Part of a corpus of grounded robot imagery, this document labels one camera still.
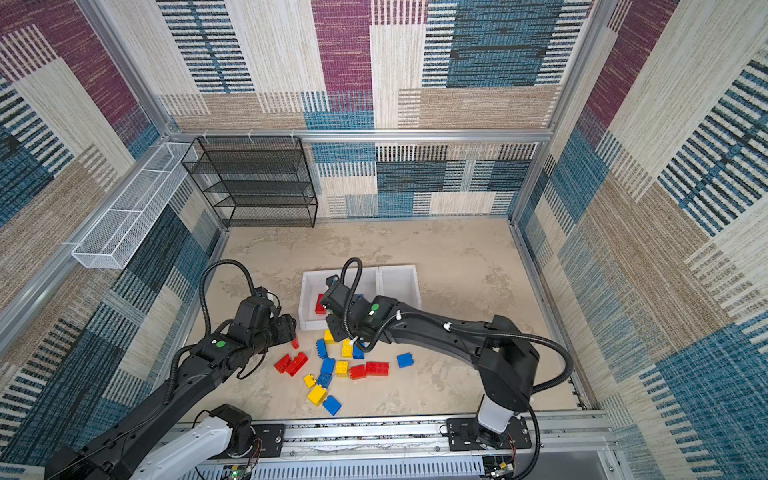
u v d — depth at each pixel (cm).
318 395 79
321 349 87
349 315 58
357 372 84
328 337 87
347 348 87
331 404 79
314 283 100
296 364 84
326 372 83
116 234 72
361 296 61
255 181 109
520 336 41
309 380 81
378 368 83
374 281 101
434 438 75
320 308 94
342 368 81
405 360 86
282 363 83
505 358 43
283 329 73
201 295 64
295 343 88
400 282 102
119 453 41
